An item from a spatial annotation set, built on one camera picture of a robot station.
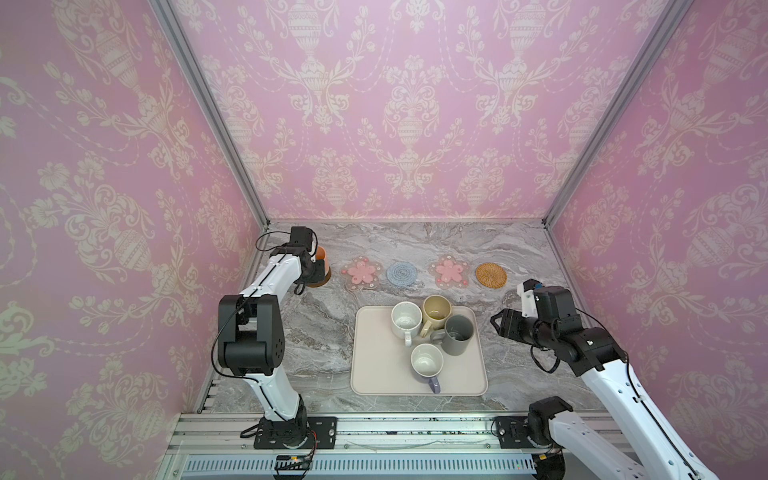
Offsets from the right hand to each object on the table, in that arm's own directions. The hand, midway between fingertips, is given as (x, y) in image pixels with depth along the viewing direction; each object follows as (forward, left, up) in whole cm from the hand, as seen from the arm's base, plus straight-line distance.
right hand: (500, 320), depth 76 cm
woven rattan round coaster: (+25, -8, -17) cm, 31 cm away
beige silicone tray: (-4, +32, -12) cm, 34 cm away
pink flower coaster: (+27, +6, -16) cm, 32 cm away
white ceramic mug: (+9, +23, -14) cm, 28 cm away
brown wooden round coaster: (+25, +50, -15) cm, 58 cm away
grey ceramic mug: (+2, +10, -14) cm, 17 cm away
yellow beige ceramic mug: (+11, +14, -13) cm, 22 cm away
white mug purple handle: (-4, +18, -14) cm, 23 cm away
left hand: (+22, +52, -7) cm, 57 cm away
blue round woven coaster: (+27, +24, -16) cm, 39 cm away
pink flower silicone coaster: (+28, +38, -16) cm, 50 cm away
